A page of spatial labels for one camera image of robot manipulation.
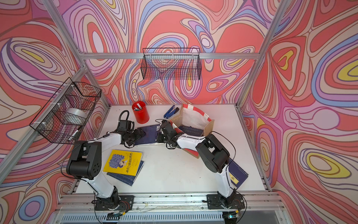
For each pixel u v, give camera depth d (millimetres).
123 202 733
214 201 734
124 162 846
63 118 704
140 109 1046
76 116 691
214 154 523
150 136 949
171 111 1146
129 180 803
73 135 716
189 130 964
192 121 974
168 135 734
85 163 476
